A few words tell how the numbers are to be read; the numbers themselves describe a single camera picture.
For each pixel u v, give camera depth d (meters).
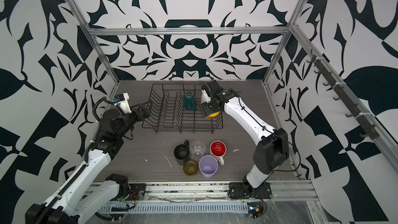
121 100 0.65
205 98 0.74
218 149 0.86
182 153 0.85
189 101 0.96
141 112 0.67
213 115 0.75
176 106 0.99
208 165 0.80
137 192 0.73
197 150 0.87
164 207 0.71
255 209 0.71
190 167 0.81
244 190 0.67
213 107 0.70
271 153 0.44
